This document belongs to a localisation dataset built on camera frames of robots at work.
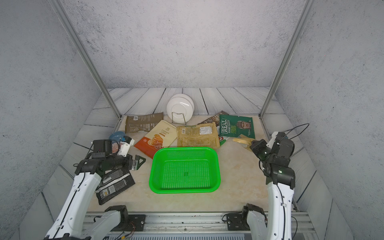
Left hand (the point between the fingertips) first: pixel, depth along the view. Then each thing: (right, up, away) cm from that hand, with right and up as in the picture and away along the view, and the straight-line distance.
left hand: (139, 157), depth 76 cm
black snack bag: (-18, -16, +9) cm, 25 cm away
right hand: (+55, +9, -6) cm, 56 cm away
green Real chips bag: (+56, +15, +34) cm, 68 cm away
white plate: (+18, +29, +30) cm, 45 cm away
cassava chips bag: (+4, +9, +31) cm, 32 cm away
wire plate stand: (+17, +25, +30) cm, 42 cm away
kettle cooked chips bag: (+53, +8, -5) cm, 53 cm away
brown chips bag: (+43, +22, +39) cm, 62 cm away
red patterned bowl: (-4, +7, -14) cm, 16 cm away
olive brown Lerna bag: (-11, +19, +39) cm, 45 cm away
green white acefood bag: (+47, +6, +29) cm, 56 cm away
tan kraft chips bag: (+34, +9, +31) cm, 47 cm away
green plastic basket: (+24, -10, +15) cm, 30 cm away
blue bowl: (-26, +9, +29) cm, 40 cm away
